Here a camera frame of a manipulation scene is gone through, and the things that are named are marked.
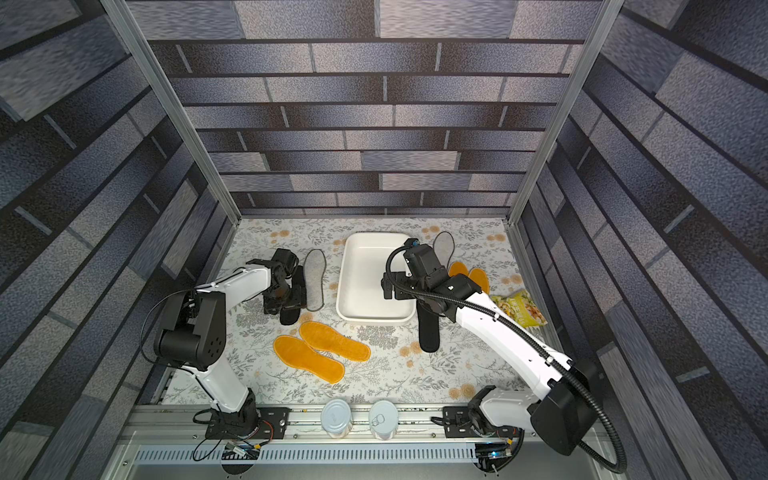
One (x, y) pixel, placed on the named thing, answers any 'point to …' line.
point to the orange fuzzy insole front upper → (324, 338)
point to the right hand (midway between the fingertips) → (396, 279)
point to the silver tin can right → (383, 419)
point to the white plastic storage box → (361, 262)
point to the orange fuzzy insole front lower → (294, 352)
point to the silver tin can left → (336, 418)
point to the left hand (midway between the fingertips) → (295, 304)
